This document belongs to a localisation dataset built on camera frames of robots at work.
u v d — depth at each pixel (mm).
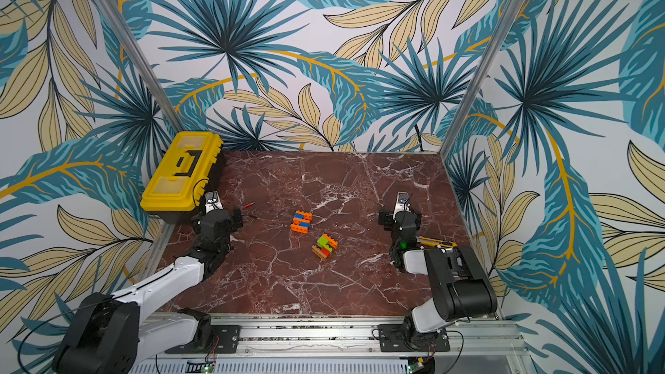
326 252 880
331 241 903
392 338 732
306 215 977
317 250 884
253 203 1032
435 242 930
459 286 451
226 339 746
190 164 928
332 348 732
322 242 902
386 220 841
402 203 795
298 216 973
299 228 949
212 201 708
